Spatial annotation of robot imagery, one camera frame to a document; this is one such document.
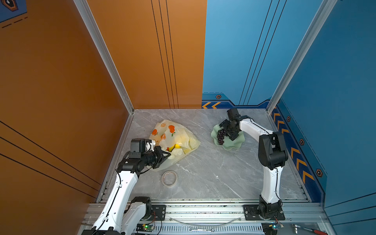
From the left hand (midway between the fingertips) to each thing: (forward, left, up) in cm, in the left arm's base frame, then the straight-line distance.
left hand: (171, 151), depth 76 cm
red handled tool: (-32, -70, -17) cm, 79 cm away
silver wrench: (-32, -10, -18) cm, 38 cm away
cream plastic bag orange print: (+14, +1, -8) cm, 16 cm away
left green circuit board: (-31, +12, -19) cm, 38 cm away
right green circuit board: (-31, -49, -19) cm, 61 cm away
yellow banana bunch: (+10, 0, -11) cm, 15 cm away
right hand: (+24, -32, -13) cm, 42 cm away
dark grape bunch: (+21, -30, -13) cm, 39 cm away
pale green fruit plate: (+16, -35, -17) cm, 42 cm away
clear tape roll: (-8, +2, -18) cm, 20 cm away
